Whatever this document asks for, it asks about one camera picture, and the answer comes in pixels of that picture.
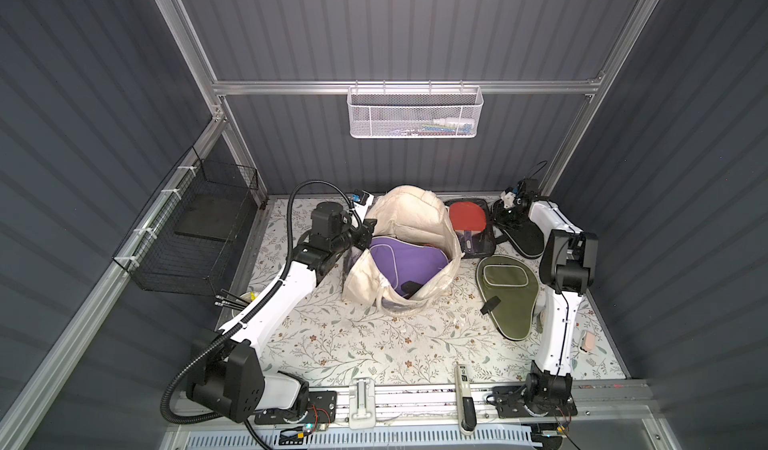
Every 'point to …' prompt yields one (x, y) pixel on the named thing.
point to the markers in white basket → (441, 127)
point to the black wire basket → (180, 240)
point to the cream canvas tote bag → (409, 212)
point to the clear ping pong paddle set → (473, 222)
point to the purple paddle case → (403, 261)
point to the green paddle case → (515, 283)
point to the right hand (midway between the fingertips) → (495, 219)
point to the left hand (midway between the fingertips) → (379, 222)
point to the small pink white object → (588, 342)
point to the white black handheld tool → (465, 405)
